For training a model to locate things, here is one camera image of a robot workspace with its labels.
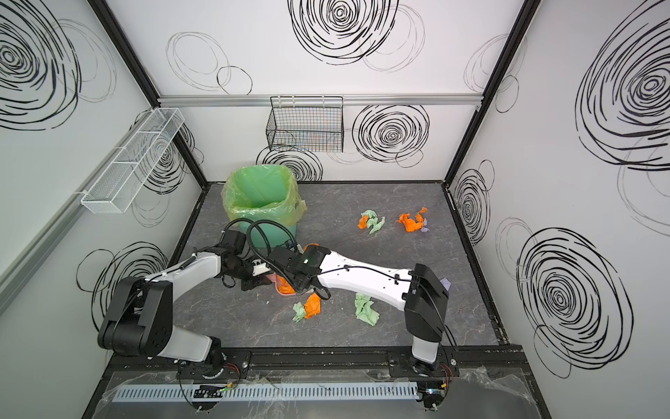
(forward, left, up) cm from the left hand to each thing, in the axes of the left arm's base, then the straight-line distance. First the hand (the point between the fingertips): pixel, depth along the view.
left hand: (269, 273), depth 90 cm
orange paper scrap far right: (+23, -54, -1) cm, 58 cm away
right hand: (-6, -14, +11) cm, 19 cm away
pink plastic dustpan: (-2, -3, 0) cm, 3 cm away
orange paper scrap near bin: (-4, -6, -1) cm, 7 cm away
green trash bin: (+9, -3, +12) cm, 15 cm away
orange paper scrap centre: (-10, -16, -1) cm, 19 cm away
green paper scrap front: (-11, -33, -1) cm, 35 cm away
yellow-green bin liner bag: (+28, +9, +11) cm, 31 cm away
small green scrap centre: (-12, -12, -1) cm, 17 cm away
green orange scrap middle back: (+25, -36, 0) cm, 44 cm away
